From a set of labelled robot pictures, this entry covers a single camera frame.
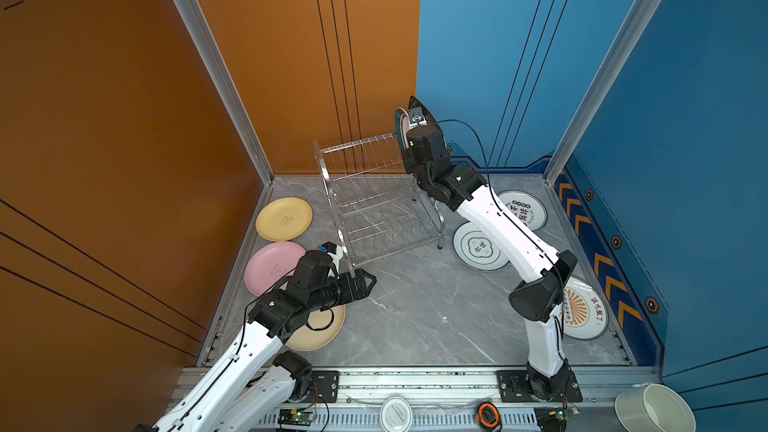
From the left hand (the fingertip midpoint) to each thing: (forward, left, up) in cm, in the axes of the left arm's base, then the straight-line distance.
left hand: (365, 281), depth 74 cm
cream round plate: (-10, +15, -15) cm, 23 cm away
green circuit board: (-26, +17, -18) cm, 36 cm away
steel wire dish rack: (+32, -1, -11) cm, 34 cm away
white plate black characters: (+37, -56, -15) cm, 69 cm away
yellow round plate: (+31, +33, -17) cm, 48 cm away
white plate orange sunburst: (-1, -62, -15) cm, 64 cm away
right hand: (+29, -13, +22) cm, 38 cm away
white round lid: (-26, -8, -10) cm, 29 cm away
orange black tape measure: (-26, -29, -13) cm, 41 cm away
